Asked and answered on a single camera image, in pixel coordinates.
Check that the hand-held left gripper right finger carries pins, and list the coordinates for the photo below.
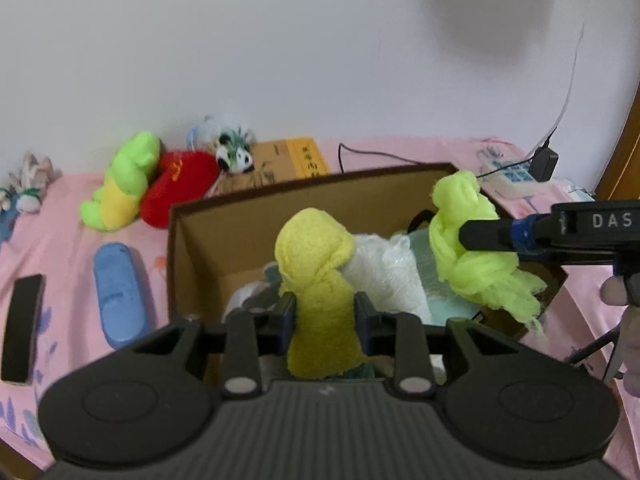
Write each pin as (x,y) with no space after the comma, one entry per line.
(362,321)

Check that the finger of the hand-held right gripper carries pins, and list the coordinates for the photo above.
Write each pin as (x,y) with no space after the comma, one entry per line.
(487,235)

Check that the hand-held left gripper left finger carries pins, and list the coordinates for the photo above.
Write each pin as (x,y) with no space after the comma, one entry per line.
(288,321)

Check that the lime green cloth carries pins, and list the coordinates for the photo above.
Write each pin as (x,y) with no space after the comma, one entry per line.
(475,275)

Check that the yellow cloth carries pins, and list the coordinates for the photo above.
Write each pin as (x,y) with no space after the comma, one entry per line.
(320,280)

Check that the white fluffy towel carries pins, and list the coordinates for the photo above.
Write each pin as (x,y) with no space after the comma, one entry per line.
(385,270)

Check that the teal fabric pouch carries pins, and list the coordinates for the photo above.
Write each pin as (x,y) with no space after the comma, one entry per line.
(440,300)

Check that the brown cardboard box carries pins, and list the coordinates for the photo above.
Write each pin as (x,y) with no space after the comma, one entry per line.
(210,240)

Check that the person's right hand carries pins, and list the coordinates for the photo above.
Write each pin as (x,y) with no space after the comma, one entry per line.
(612,292)

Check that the white power strip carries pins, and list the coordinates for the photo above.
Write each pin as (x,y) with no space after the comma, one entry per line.
(510,177)

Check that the brown wooden furniture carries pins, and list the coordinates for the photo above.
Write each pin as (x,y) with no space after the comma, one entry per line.
(625,160)

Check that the black charger adapter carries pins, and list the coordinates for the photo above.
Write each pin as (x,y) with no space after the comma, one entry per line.
(544,164)

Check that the black phone stand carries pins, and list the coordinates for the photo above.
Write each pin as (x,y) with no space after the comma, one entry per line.
(595,347)

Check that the orange book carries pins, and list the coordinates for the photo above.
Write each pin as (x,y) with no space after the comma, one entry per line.
(280,160)

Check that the blue glasses case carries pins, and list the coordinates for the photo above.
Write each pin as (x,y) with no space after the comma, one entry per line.
(120,295)

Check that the panda plush toy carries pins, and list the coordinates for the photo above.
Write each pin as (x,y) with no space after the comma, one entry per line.
(237,155)

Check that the red plush toy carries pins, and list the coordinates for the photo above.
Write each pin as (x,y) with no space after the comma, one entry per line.
(180,185)

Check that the blue and white plush toy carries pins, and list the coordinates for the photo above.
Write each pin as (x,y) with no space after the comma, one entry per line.
(205,132)

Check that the green and yellow plush caterpillar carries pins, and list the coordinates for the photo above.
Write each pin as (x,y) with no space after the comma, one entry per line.
(125,180)

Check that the black smartphone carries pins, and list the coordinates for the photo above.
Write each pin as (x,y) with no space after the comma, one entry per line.
(22,330)

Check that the grey white plush toy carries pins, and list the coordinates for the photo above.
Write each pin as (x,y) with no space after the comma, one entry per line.
(37,172)

